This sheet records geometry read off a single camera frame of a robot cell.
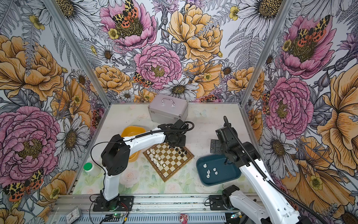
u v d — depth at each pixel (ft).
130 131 3.27
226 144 1.68
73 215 2.26
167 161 2.90
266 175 1.36
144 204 2.49
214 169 2.79
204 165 2.81
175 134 2.32
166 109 3.25
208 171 2.73
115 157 1.66
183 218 2.18
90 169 2.56
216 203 2.40
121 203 2.39
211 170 2.79
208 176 2.71
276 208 1.25
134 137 1.80
